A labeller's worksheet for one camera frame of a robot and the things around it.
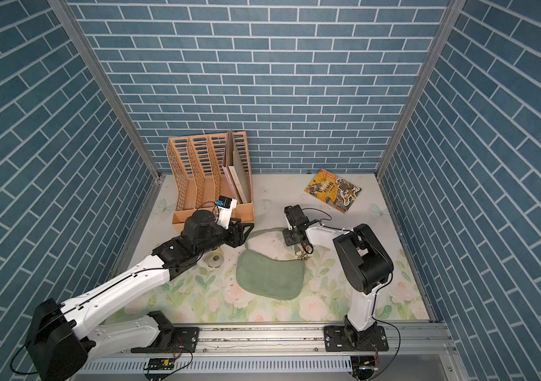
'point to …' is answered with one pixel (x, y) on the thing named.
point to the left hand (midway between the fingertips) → (253, 225)
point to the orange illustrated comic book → (333, 190)
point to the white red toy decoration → (214, 259)
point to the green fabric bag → (267, 277)
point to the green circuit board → (161, 363)
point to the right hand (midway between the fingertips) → (293, 235)
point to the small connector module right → (362, 367)
